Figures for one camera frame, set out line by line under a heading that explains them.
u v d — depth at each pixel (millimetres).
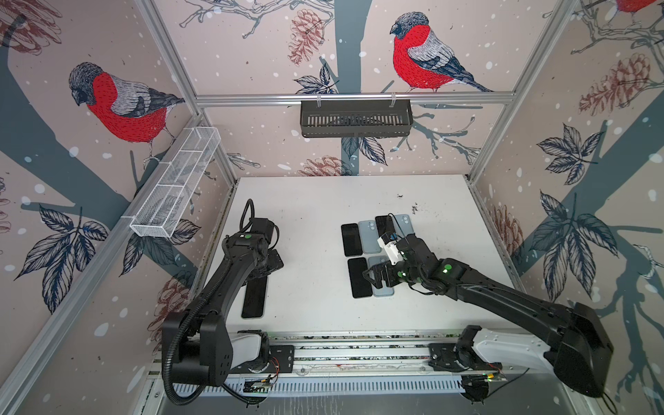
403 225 1065
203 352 398
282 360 731
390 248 716
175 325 397
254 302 830
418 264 597
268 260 707
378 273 697
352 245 971
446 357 730
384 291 849
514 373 701
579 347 386
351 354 760
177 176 801
